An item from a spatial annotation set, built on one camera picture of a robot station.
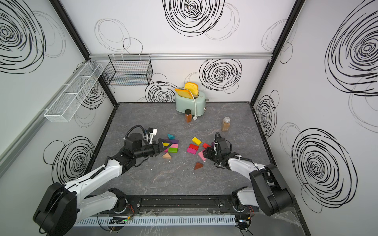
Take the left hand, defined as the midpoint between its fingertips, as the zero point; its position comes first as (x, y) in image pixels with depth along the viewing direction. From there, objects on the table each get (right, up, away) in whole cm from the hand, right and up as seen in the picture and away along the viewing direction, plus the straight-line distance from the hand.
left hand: (169, 146), depth 77 cm
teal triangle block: (-2, +2, +21) cm, 21 cm away
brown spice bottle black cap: (+10, +16, +25) cm, 31 cm away
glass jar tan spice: (+35, +10, +19) cm, 41 cm away
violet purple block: (0, -1, +22) cm, 22 cm away
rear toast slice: (+13, +36, +25) cm, 46 cm away
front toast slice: (+7, +32, +27) cm, 43 cm away
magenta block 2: (+12, -6, +16) cm, 21 cm away
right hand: (+21, -7, +13) cm, 26 cm away
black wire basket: (-30, +47, +19) cm, 59 cm away
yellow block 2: (+15, -1, +21) cm, 26 cm away
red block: (+12, -4, +18) cm, 22 cm away
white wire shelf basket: (-51, +19, -7) cm, 55 cm away
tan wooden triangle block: (-3, -8, +12) cm, 15 cm away
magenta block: (0, -1, -7) cm, 7 cm away
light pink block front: (+18, -8, +13) cm, 24 cm away
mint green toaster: (+6, +25, +27) cm, 37 cm away
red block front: (+22, -4, +19) cm, 29 cm away
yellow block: (-1, +2, -5) cm, 5 cm away
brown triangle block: (+16, -14, +9) cm, 23 cm away
